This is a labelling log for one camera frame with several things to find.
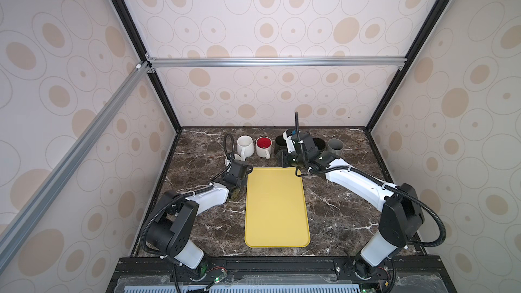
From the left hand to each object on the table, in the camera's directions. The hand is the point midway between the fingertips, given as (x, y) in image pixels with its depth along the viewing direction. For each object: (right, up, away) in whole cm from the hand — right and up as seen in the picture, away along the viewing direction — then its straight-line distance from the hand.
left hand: (242, 168), depth 93 cm
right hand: (+16, +7, -9) cm, 19 cm away
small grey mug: (-3, +5, +2) cm, 6 cm away
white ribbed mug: (+1, +10, +10) cm, 14 cm away
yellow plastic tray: (+15, -17, -5) cm, 24 cm away
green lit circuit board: (-5, -36, -22) cm, 42 cm away
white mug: (+10, +10, +13) cm, 19 cm away
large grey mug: (+45, +10, +6) cm, 47 cm away
